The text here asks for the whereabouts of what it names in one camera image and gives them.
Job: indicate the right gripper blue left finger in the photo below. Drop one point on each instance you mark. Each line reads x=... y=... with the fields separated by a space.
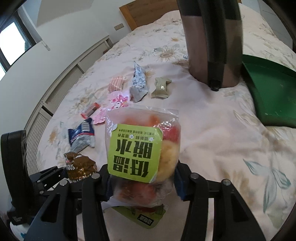
x=57 y=218

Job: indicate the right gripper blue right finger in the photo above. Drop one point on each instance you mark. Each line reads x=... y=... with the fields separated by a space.
x=233 y=220

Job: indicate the brown nutritious snack packet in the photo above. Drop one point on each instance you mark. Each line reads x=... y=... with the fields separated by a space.
x=78 y=166

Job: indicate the blue silver snack packet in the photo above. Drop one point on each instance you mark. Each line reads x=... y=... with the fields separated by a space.
x=82 y=136

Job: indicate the small green fruit snack pack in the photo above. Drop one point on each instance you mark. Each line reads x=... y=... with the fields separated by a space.
x=147 y=217

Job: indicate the clear dried fruit bag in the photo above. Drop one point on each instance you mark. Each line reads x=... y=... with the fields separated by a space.
x=143 y=148

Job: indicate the olive green candy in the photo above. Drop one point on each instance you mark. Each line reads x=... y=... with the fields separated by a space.
x=161 y=88

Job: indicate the white radiator cover cabinet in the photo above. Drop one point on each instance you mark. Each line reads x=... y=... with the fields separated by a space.
x=52 y=98

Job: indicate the small red candy wrapper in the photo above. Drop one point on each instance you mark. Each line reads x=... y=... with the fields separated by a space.
x=89 y=110

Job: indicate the pink cartoon snack packet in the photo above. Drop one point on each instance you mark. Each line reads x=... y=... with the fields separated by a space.
x=114 y=100

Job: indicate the pink striped candy packet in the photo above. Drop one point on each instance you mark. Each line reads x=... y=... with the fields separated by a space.
x=116 y=84

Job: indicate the green shallow box tray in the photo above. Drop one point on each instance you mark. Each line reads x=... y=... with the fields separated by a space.
x=272 y=87

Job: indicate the silver milk snack packet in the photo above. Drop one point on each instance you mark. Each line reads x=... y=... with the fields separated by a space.
x=138 y=89

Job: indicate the window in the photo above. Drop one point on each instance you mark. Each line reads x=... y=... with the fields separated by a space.
x=16 y=40

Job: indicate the brown black electric kettle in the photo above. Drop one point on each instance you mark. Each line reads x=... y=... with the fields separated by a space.
x=214 y=39

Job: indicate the wooden headboard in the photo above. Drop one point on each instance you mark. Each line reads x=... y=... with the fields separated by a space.
x=143 y=12

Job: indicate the beige wall switch plate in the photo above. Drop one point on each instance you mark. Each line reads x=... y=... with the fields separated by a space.
x=119 y=26

